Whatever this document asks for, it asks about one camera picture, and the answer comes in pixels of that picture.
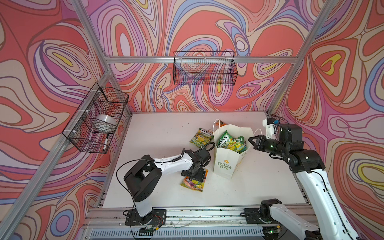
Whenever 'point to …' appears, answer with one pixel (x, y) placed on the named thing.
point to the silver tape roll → (105, 121)
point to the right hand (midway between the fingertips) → (250, 142)
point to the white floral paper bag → (226, 161)
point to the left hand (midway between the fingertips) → (198, 177)
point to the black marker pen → (106, 142)
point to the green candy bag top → (202, 137)
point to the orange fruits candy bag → (194, 184)
